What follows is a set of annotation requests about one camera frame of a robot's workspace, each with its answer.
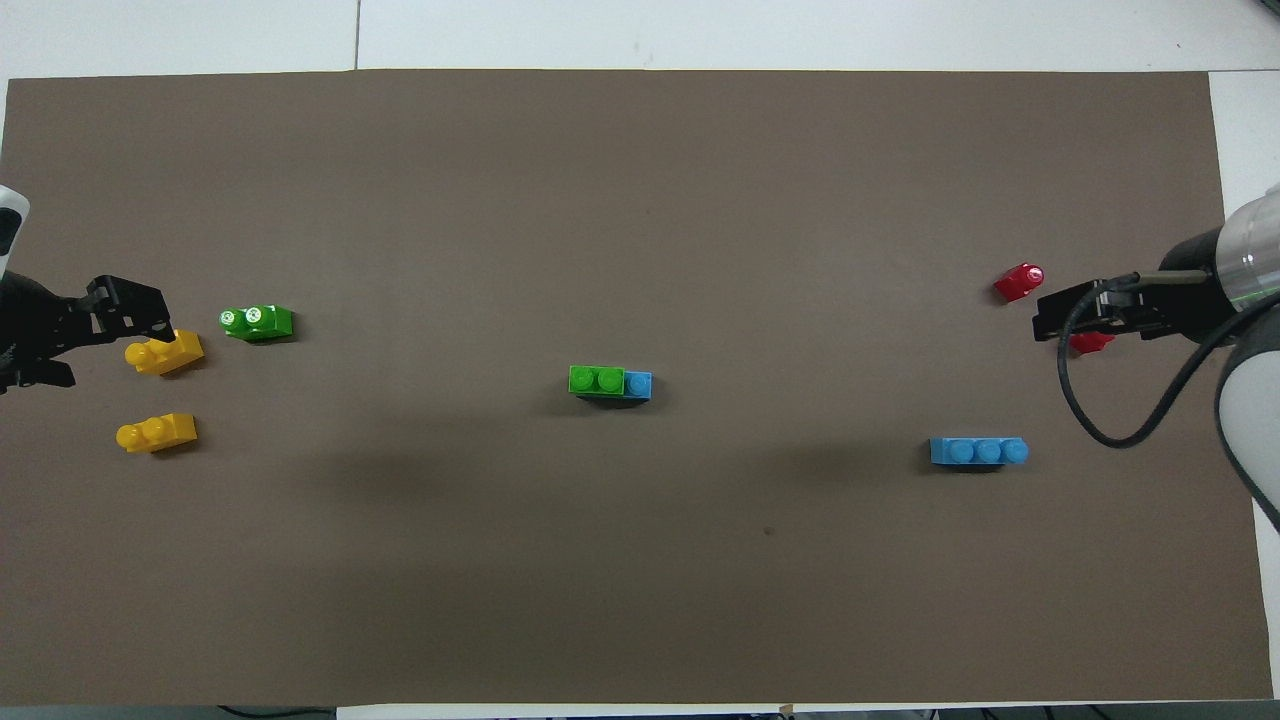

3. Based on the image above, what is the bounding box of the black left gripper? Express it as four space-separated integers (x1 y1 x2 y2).
0 275 179 393

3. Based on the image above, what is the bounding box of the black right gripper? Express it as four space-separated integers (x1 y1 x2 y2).
1033 270 1226 343

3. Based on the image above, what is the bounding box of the blue three-stud toy brick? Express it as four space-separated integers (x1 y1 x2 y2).
929 437 1030 469
575 370 654 404

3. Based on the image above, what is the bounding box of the plain green two-stud brick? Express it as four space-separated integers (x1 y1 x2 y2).
568 364 627 398

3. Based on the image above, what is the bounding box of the yellow two-stud toy brick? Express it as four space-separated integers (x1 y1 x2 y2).
115 412 198 455
124 329 206 377

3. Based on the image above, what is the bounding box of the green brick with white studs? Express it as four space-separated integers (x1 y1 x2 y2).
219 305 295 343

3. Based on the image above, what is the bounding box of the brown table mat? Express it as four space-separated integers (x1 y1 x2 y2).
0 68 1275 708

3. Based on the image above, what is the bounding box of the black floor cable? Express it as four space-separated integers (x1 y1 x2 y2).
215 704 337 720

